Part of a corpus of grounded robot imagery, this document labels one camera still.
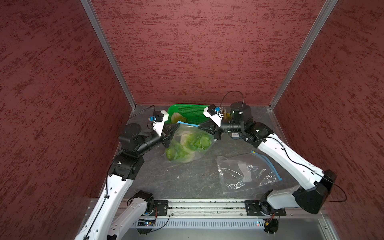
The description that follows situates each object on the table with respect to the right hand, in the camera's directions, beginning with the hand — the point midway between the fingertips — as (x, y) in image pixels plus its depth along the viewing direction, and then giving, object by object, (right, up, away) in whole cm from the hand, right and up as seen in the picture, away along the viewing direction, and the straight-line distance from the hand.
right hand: (200, 128), depth 66 cm
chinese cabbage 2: (-2, -6, +2) cm, 7 cm away
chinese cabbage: (-16, +6, +37) cm, 41 cm away
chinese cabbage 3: (-12, -13, +8) cm, 19 cm away
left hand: (-10, +1, -5) cm, 11 cm away
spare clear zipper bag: (+26, -26, +16) cm, 40 cm away
